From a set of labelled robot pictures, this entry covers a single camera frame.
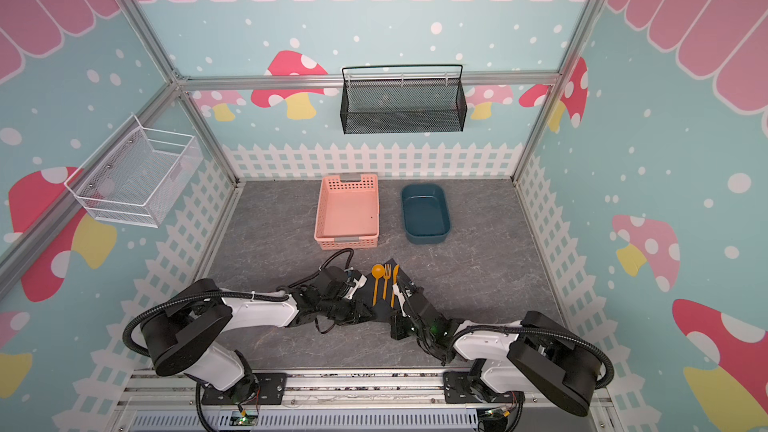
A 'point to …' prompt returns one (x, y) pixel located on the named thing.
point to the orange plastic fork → (387, 275)
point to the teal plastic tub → (426, 213)
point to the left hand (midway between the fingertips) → (374, 323)
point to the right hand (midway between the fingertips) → (383, 318)
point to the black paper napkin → (379, 294)
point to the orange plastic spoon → (377, 273)
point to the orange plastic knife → (395, 279)
